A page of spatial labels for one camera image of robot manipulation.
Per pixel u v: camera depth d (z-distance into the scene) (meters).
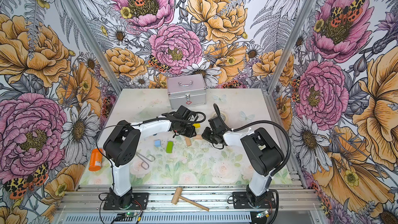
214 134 0.75
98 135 1.00
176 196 0.75
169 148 0.92
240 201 0.73
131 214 0.71
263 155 0.49
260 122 0.54
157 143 0.96
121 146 0.51
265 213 0.71
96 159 0.83
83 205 0.75
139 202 0.73
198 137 0.95
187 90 1.00
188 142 0.94
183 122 0.82
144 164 0.86
